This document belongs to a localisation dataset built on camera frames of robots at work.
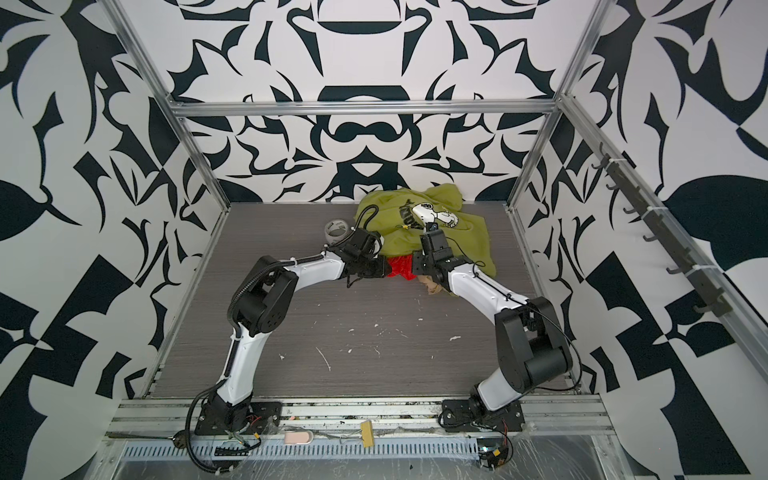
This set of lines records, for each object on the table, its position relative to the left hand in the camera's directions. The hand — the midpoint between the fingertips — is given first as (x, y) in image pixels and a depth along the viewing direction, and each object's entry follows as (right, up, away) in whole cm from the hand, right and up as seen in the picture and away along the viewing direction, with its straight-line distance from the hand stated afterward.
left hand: (394, 263), depth 99 cm
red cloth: (+2, -1, 0) cm, 2 cm away
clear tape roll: (-21, +11, +13) cm, 27 cm away
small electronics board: (+22, -41, -28) cm, 55 cm away
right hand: (+8, +3, -7) cm, 11 cm away
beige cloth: (+12, -7, -3) cm, 14 cm away
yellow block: (-8, -38, -25) cm, 46 cm away
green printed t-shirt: (+2, +15, +3) cm, 16 cm away
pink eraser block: (-23, -37, -29) cm, 52 cm away
